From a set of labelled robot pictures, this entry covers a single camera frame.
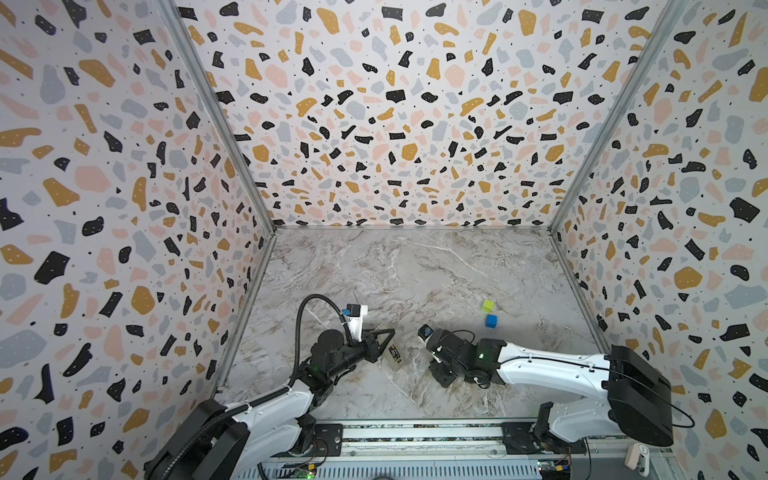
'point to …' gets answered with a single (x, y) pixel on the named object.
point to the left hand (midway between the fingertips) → (394, 330)
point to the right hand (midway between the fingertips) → (429, 360)
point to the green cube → (488, 306)
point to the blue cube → (491, 321)
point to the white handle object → (637, 458)
